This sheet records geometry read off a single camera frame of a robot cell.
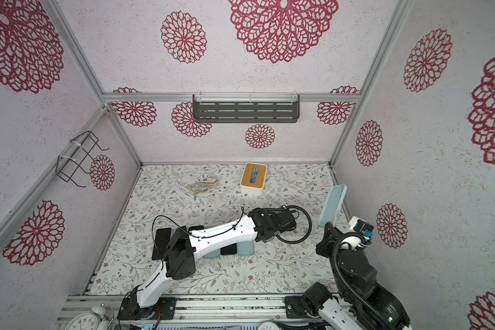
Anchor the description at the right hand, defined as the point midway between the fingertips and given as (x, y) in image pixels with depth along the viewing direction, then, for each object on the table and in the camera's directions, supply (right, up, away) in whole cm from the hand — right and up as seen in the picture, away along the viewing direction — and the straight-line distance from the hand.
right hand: (326, 222), depth 61 cm
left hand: (-19, -6, +22) cm, 30 cm away
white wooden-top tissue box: (-20, +15, +46) cm, 52 cm away
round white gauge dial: (-17, -35, +6) cm, 40 cm away
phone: (-61, -13, +29) cm, 69 cm away
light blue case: (+5, +4, +7) cm, 9 cm away
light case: (-24, -17, +28) cm, 41 cm away
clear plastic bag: (-48, +10, +45) cm, 66 cm away
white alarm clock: (-76, -34, +7) cm, 84 cm away
